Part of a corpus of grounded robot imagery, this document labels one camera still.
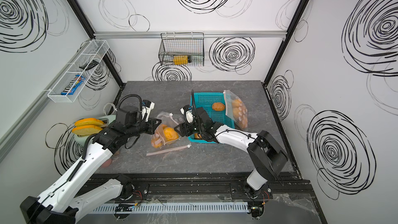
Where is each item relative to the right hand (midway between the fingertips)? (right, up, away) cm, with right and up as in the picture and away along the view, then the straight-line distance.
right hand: (180, 126), depth 81 cm
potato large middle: (-4, -4, -2) cm, 6 cm away
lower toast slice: (-43, 0, -9) cm, 44 cm away
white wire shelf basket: (-52, +44, +11) cm, 69 cm away
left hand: (-8, +4, -7) cm, 12 cm away
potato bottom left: (+9, -7, +6) cm, 13 cm away
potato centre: (-9, 0, -5) cm, 10 cm away
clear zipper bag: (+29, +16, +17) cm, 38 cm away
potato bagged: (-13, -9, +1) cm, 15 cm away
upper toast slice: (-43, +4, -7) cm, 44 cm away
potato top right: (+23, +9, +19) cm, 31 cm away
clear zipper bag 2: (-4, +4, -3) cm, 6 cm away
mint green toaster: (-48, -6, -5) cm, 49 cm away
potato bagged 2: (+35, +6, +10) cm, 36 cm away
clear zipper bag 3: (-7, -14, +5) cm, 16 cm away
